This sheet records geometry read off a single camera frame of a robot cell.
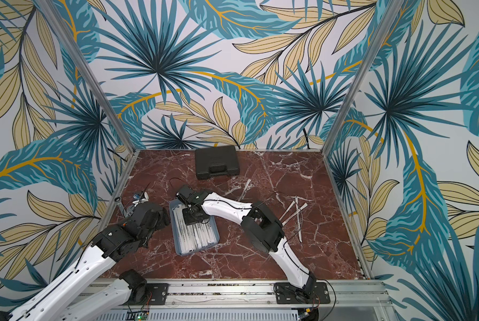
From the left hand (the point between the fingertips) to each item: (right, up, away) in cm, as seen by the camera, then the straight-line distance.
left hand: (157, 217), depth 76 cm
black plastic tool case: (+18, +22, +31) cm, 43 cm away
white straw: (+7, -9, +12) cm, 17 cm away
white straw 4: (+17, -10, +12) cm, 23 cm away
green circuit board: (-4, -35, -5) cm, 35 cm away
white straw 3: (+14, -11, +11) cm, 21 cm away
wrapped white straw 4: (+58, -5, +17) cm, 61 cm away
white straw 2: (+11, -11, +10) cm, 18 cm away
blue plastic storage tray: (+20, -4, +12) cm, 24 cm away
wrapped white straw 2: (+53, -2, +19) cm, 57 cm away
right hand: (+9, -4, +14) cm, 17 cm away
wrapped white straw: (+33, +7, +27) cm, 43 cm away
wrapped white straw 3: (+57, -3, +18) cm, 60 cm away
